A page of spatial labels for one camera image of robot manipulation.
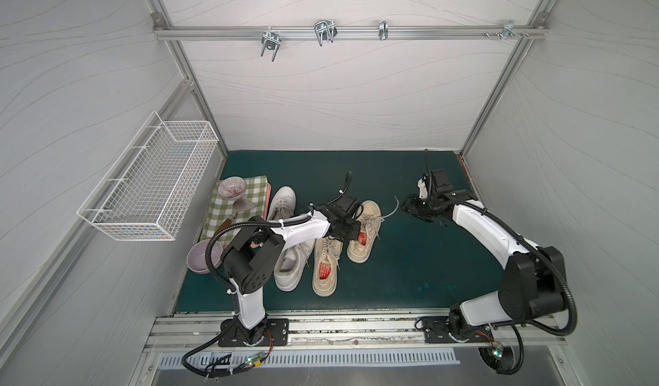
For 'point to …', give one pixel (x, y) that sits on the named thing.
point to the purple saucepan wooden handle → (196, 254)
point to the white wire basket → (148, 191)
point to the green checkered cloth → (222, 213)
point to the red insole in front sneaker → (324, 270)
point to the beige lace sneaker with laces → (359, 251)
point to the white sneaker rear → (283, 204)
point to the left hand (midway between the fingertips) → (358, 233)
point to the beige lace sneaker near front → (327, 256)
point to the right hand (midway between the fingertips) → (408, 206)
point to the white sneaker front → (291, 265)
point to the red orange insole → (362, 238)
